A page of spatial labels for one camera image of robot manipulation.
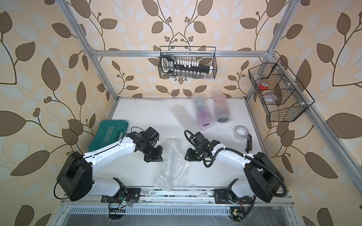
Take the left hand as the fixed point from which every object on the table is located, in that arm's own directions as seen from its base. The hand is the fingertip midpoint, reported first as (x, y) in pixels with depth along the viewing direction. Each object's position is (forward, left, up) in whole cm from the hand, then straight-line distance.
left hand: (162, 158), depth 80 cm
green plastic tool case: (+19, +40, -3) cm, 44 cm away
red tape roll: (+33, -58, +26) cm, 72 cm away
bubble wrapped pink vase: (+37, -39, +2) cm, 54 cm away
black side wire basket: (+24, -65, +27) cm, 74 cm away
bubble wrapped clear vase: (+33, -12, -5) cm, 36 cm away
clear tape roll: (+21, -52, -6) cm, 57 cm away
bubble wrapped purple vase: (+31, -26, +2) cm, 40 cm away
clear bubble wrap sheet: (-4, -6, -3) cm, 8 cm away
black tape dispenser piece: (+12, -55, -6) cm, 57 cm away
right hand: (+2, -14, -4) cm, 15 cm away
